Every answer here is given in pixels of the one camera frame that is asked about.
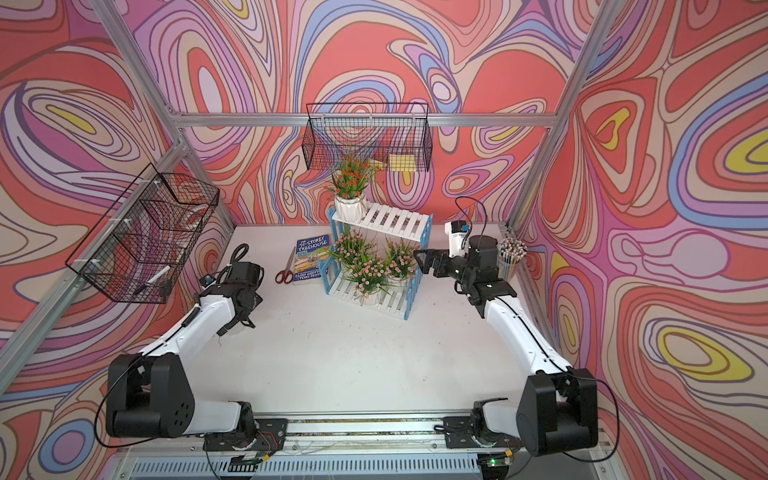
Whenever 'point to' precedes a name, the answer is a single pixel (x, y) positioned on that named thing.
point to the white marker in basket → (150, 281)
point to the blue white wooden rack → (382, 221)
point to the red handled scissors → (286, 276)
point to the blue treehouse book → (307, 256)
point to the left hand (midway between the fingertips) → (239, 309)
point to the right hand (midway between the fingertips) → (427, 259)
